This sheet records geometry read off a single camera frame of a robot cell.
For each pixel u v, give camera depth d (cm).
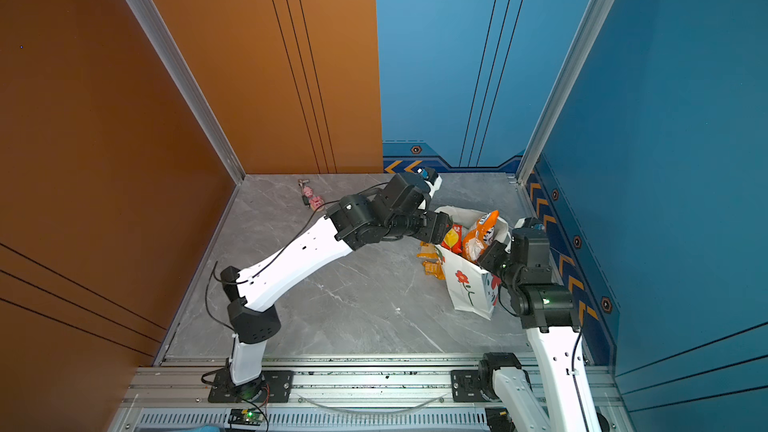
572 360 41
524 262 49
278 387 73
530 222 60
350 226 46
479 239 69
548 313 44
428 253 97
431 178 59
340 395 73
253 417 70
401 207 50
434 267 94
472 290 72
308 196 112
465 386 73
